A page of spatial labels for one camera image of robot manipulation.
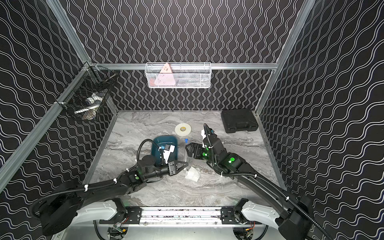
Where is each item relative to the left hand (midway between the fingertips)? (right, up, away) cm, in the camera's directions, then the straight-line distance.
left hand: (188, 163), depth 70 cm
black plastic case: (+33, +22, +39) cm, 56 cm away
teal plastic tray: (-18, +8, +26) cm, 32 cm away
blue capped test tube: (-1, +4, +3) cm, 5 cm away
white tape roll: (-5, +15, +40) cm, 43 cm away
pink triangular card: (-14, +48, +20) cm, 53 cm away
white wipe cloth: (+2, -10, +16) cm, 19 cm away
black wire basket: (-65, +36, +22) cm, 78 cm away
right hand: (+2, +7, +5) cm, 9 cm away
